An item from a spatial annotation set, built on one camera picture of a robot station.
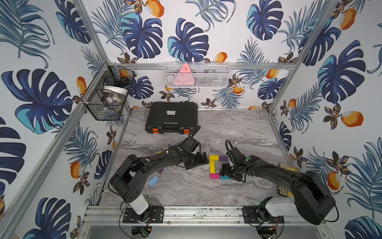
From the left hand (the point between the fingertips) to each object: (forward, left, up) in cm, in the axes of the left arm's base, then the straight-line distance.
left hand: (204, 162), depth 84 cm
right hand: (-4, -12, -6) cm, 14 cm away
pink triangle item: (+42, +15, +27) cm, 52 cm away
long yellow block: (+1, -5, -7) cm, 9 cm away
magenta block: (-4, -7, -8) cm, 12 cm away
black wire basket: (+25, +58, +23) cm, 67 cm away
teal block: (-8, -11, +1) cm, 14 cm away
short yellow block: (+6, -6, -7) cm, 11 cm away
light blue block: (-9, +29, -8) cm, 31 cm away
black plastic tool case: (+39, +25, -7) cm, 47 cm away
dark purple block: (-4, +26, -9) cm, 27 cm away
